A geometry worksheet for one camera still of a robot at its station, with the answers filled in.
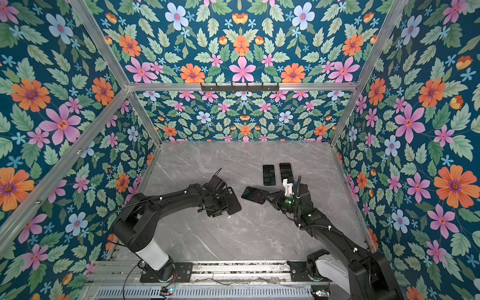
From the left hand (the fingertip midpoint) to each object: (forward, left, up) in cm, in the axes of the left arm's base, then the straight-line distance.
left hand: (231, 207), depth 88 cm
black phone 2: (+23, -31, -4) cm, 39 cm away
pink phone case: (+21, -31, -3) cm, 37 cm away
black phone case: (+5, 0, -4) cm, 6 cm away
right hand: (-1, -15, +11) cm, 19 cm away
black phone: (+20, -21, -4) cm, 29 cm away
